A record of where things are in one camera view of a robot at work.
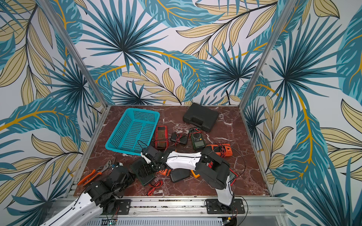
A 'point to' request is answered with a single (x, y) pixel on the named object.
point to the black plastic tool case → (200, 117)
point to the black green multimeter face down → (144, 170)
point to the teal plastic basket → (134, 129)
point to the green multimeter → (195, 134)
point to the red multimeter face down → (161, 139)
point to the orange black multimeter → (166, 172)
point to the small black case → (177, 174)
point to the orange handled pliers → (99, 172)
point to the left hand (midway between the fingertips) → (135, 178)
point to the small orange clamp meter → (223, 149)
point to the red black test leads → (156, 184)
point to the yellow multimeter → (195, 176)
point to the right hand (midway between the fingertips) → (144, 172)
